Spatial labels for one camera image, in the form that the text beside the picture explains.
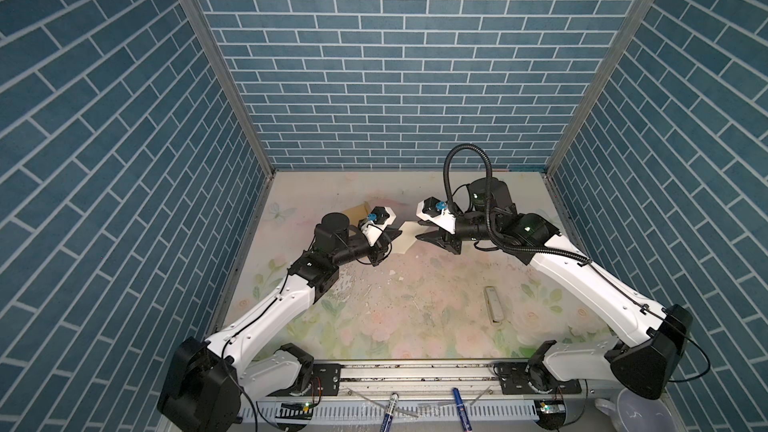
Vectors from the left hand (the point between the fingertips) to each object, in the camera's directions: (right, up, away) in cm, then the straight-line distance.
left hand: (399, 232), depth 74 cm
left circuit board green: (-25, -45, -2) cm, 52 cm away
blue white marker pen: (-2, -41, -6) cm, 42 cm away
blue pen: (+15, -41, -5) cm, 44 cm away
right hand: (+4, +3, -4) cm, 7 cm away
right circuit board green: (+38, -45, -1) cm, 59 cm away
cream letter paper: (+3, 0, 0) cm, 3 cm away
